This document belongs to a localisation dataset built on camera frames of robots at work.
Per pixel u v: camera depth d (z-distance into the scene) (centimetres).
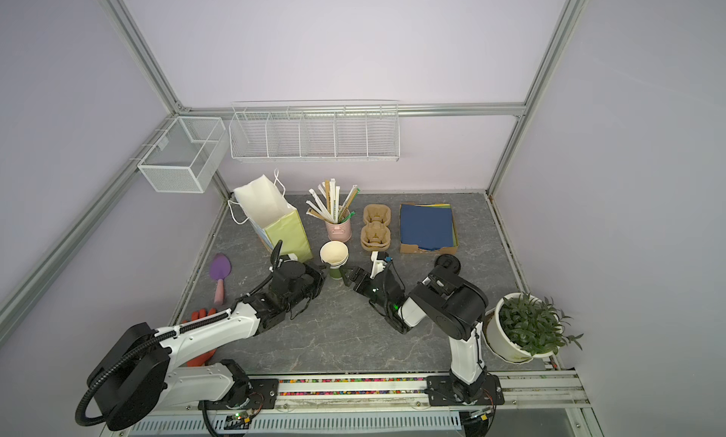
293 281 63
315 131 99
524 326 68
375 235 102
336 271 90
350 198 99
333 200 99
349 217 101
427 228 105
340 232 100
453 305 51
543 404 73
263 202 96
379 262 85
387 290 70
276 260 75
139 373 41
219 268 99
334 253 92
